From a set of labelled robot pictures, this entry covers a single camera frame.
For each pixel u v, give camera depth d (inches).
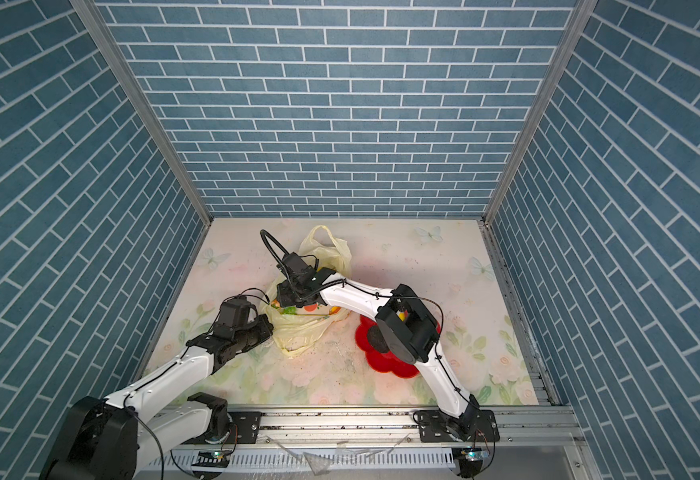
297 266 28.3
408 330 21.0
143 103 34.1
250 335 29.5
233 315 26.6
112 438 15.9
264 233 29.4
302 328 33.4
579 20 28.4
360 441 29.0
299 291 27.2
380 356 33.5
